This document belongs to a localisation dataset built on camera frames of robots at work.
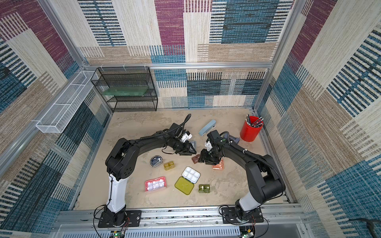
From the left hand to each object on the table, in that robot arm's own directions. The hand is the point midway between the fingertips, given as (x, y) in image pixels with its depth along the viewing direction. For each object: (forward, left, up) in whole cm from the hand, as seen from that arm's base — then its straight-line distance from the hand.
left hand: (195, 153), depth 90 cm
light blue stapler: (+21, -11, 0) cm, 24 cm away
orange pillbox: (-6, -14, -4) cm, 16 cm away
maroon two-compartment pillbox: (-1, 0, -6) cm, 6 cm away
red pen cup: (+11, -34, +9) cm, 37 cm away
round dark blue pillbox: (-3, +24, -4) cm, 24 cm away
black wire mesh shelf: (+46, +44, +24) cm, 68 cm away
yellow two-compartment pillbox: (-6, +15, -4) cm, 17 cm away
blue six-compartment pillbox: (+9, 0, -4) cm, 10 cm away
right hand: (-6, -5, -1) cm, 8 cm away
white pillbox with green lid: (-16, +6, -6) cm, 18 cm away
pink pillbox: (-16, +22, -5) cm, 27 cm away
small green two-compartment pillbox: (-19, -4, -4) cm, 20 cm away
